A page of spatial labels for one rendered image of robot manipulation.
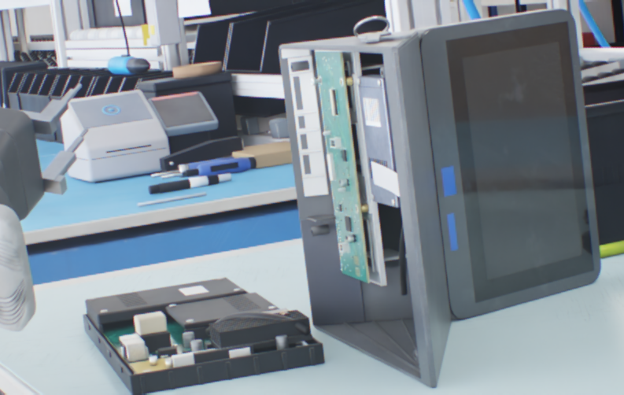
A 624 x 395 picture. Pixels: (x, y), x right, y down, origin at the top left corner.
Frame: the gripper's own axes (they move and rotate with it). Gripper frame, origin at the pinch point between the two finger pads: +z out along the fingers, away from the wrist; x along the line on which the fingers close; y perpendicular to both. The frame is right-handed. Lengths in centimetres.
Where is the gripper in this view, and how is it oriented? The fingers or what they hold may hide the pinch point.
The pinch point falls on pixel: (83, 108)
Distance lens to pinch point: 136.4
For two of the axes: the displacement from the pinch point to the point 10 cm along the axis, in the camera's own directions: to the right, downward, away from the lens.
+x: 0.6, 8.2, 5.7
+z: 3.5, -5.6, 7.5
